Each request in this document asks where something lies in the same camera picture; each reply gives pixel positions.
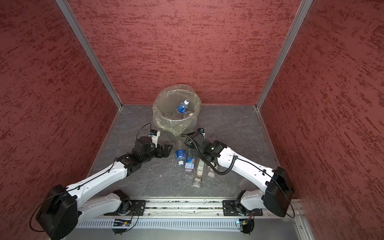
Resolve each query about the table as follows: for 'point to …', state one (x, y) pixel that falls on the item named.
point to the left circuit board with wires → (119, 222)
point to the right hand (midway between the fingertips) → (196, 153)
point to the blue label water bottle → (180, 155)
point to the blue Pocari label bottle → (182, 107)
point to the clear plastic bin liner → (176, 108)
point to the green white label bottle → (197, 180)
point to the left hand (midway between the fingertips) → (166, 148)
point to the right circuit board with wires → (248, 226)
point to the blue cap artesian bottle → (190, 163)
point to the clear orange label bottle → (211, 172)
